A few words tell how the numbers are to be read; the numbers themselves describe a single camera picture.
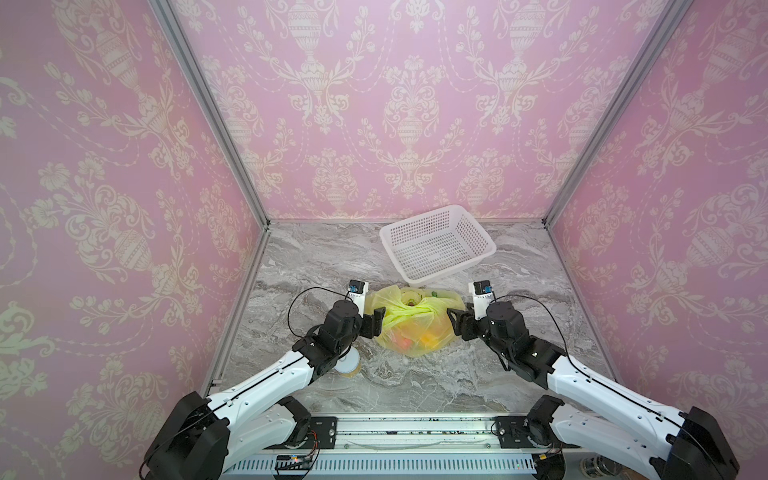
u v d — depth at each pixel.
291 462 0.73
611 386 0.49
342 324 0.62
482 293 0.69
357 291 0.71
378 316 0.74
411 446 0.73
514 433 0.73
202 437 0.40
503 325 0.60
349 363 0.81
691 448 0.40
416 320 0.80
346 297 0.70
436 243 1.13
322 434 0.75
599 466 0.63
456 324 0.74
